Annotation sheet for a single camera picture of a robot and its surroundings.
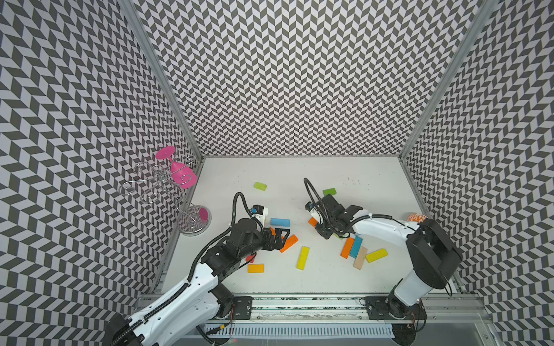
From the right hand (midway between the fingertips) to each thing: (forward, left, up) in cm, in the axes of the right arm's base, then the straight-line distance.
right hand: (323, 227), depth 90 cm
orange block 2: (-2, +5, +8) cm, 10 cm away
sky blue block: (+3, +19, -1) cm, 19 cm away
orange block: (-6, +15, -1) cm, 16 cm away
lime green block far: (+23, +29, -2) cm, 37 cm away
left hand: (-8, +18, +11) cm, 22 cm away
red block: (-12, +30, -3) cm, 32 cm away
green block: (+19, -7, -1) cm, 20 cm away
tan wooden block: (-12, -13, -4) cm, 19 cm away
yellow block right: (-11, -20, -2) cm, 23 cm away
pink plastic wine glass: (+18, +60, +14) cm, 64 cm away
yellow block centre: (-11, +9, -3) cm, 15 cm away
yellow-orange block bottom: (-16, +27, -1) cm, 32 cm away
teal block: (-7, -13, -3) cm, 15 cm away
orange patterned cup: (+4, -40, +1) cm, 40 cm away
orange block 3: (-8, -9, -2) cm, 12 cm away
